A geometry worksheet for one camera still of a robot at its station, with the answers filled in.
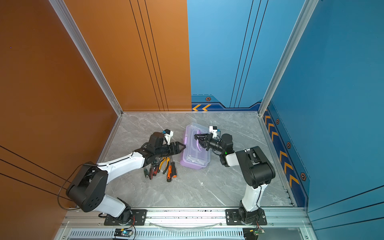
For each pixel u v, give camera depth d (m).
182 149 0.81
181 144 0.81
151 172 0.87
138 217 0.74
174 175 0.85
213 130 0.86
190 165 0.81
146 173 0.87
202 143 0.79
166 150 0.76
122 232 0.71
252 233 0.70
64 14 0.71
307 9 0.70
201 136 0.85
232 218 0.72
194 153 0.84
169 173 0.86
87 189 0.44
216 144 0.79
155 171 0.88
